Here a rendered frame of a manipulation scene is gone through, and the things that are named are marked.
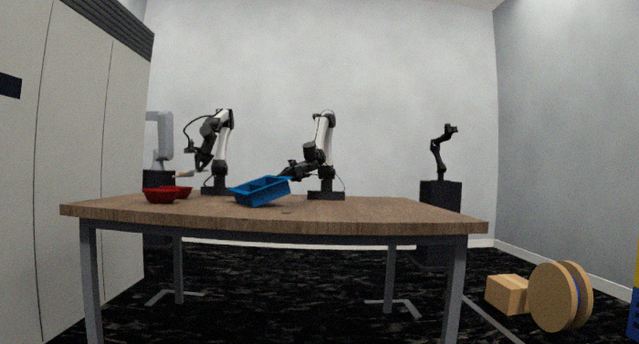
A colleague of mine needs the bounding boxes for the blue box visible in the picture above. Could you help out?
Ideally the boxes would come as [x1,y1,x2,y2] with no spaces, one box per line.
[227,175,293,208]

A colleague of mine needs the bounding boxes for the red bowl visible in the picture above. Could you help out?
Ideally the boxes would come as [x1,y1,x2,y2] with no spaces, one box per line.
[160,186,193,200]
[143,188,181,204]

